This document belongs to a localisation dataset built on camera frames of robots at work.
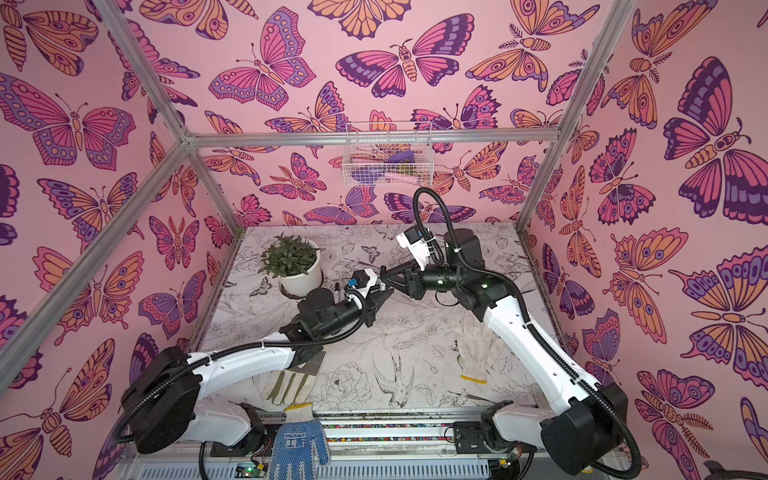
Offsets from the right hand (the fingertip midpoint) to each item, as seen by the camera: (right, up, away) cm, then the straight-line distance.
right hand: (386, 273), depth 67 cm
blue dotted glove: (-22, -42, +6) cm, 48 cm away
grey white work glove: (-26, -32, +14) cm, 44 cm away
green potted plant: (-29, +4, +21) cm, 36 cm away
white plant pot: (-26, -5, +26) cm, 37 cm away
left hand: (+1, -3, +5) cm, 6 cm away
